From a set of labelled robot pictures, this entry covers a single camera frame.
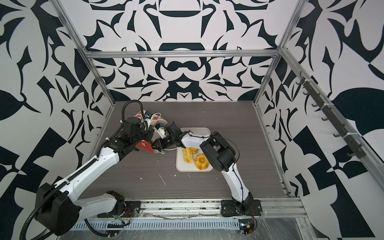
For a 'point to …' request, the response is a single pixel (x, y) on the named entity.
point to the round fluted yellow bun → (201, 162)
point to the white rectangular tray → (182, 166)
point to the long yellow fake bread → (188, 155)
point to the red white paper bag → (156, 118)
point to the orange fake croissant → (194, 150)
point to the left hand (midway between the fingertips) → (150, 122)
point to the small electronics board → (247, 226)
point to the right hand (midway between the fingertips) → (153, 145)
